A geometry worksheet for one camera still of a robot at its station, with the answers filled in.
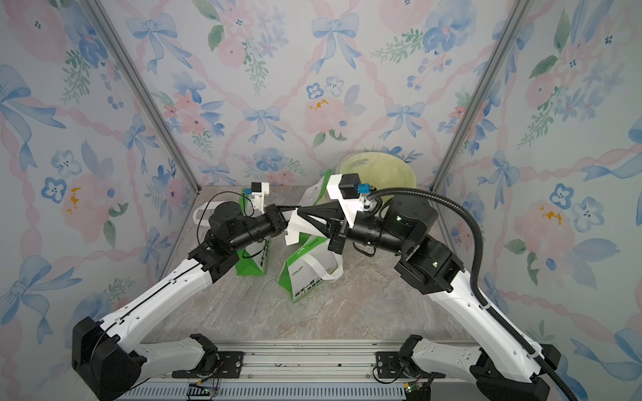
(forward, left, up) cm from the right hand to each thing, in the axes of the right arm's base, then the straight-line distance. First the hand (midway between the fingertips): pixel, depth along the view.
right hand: (304, 207), depth 47 cm
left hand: (+12, +2, -14) cm, 18 cm away
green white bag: (+31, 0, -28) cm, 41 cm away
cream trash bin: (+60, -11, -35) cm, 70 cm away
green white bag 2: (+2, +1, -26) cm, 26 cm away
